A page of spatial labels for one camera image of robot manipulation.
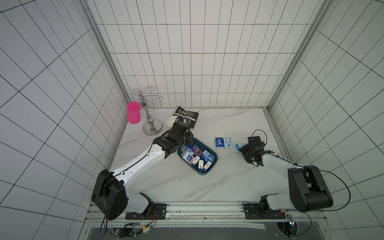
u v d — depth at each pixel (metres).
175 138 0.60
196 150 0.92
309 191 0.43
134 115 0.81
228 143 0.97
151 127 1.07
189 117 1.11
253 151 0.72
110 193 0.40
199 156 0.86
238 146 0.95
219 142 0.97
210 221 0.71
